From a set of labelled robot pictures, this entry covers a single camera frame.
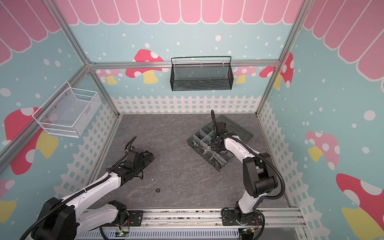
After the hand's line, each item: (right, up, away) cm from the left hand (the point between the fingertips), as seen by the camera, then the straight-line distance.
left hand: (148, 161), depth 88 cm
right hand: (+40, +9, +5) cm, 42 cm away
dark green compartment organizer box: (+31, +10, +12) cm, 35 cm away
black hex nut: (+6, -15, -5) cm, 17 cm away
